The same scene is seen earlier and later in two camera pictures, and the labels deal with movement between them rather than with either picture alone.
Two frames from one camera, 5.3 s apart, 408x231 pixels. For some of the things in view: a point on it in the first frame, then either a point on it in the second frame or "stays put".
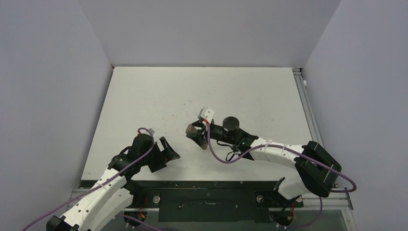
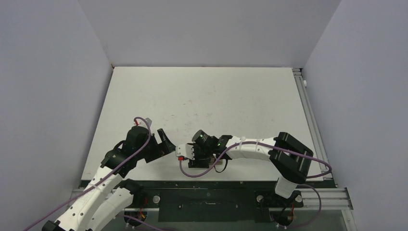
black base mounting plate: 246,201 stays put
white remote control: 199,136 -> 219,163
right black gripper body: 216,132 -> 202,156
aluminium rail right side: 308,106 stays put
